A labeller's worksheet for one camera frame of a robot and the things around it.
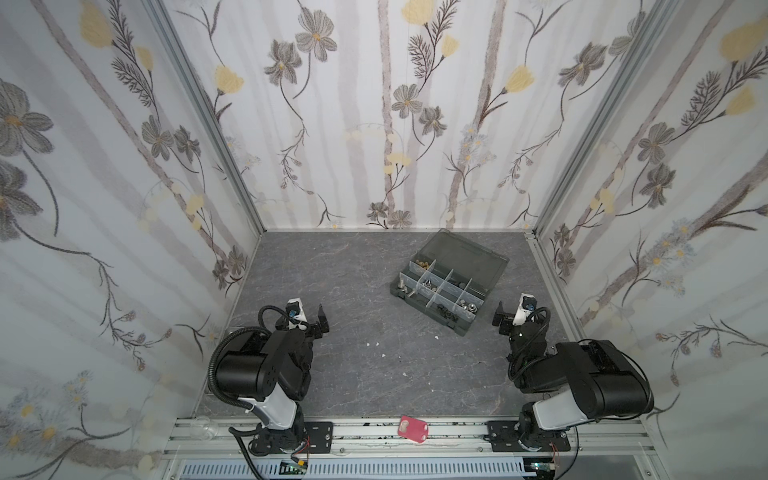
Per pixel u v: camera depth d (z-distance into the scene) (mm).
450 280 1035
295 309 760
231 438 639
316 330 818
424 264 1097
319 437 735
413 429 754
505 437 733
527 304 767
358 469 703
